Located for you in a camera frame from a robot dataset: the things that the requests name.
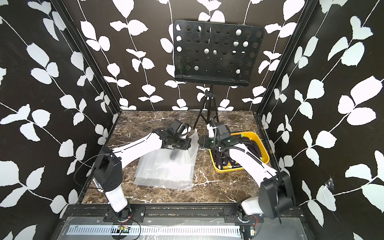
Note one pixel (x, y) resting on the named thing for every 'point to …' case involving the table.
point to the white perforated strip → (193, 231)
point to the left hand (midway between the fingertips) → (192, 143)
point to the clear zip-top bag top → (171, 162)
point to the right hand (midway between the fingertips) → (198, 139)
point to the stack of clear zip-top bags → (177, 183)
